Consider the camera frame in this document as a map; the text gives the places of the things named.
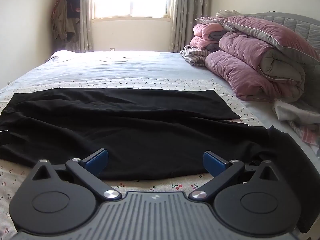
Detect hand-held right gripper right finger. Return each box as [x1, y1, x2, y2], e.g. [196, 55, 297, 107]
[189, 151, 279, 202]

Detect black pants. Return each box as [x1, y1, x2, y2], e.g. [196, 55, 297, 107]
[0, 87, 269, 181]

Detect grey quilted headboard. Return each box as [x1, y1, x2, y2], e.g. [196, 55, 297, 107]
[244, 12, 320, 55]

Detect striped folded blanket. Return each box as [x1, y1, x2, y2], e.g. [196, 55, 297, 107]
[180, 45, 213, 67]

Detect light pink quilt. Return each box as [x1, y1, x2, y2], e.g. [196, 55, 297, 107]
[189, 22, 227, 52]

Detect bed with cherry print sheet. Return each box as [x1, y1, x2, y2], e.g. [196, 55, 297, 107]
[0, 50, 320, 240]

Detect white and pink cloth pile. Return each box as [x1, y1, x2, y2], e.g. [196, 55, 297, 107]
[272, 99, 320, 157]

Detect dark hanging jacket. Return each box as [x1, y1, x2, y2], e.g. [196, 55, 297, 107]
[65, 0, 81, 20]

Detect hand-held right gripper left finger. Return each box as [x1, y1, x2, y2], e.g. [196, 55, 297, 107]
[31, 149, 123, 201]

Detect mauve quilt with white piping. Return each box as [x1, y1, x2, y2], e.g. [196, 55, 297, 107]
[195, 16, 320, 64]

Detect mauve folded quilt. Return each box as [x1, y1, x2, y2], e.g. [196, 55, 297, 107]
[205, 31, 306, 103]

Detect khaki hanging jacket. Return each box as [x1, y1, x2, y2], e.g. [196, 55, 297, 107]
[51, 0, 75, 41]

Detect grey patterned curtain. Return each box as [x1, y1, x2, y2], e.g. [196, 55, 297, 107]
[170, 0, 213, 53]
[75, 0, 94, 53]

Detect light blue bed sheet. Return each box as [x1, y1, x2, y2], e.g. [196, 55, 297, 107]
[0, 50, 275, 130]

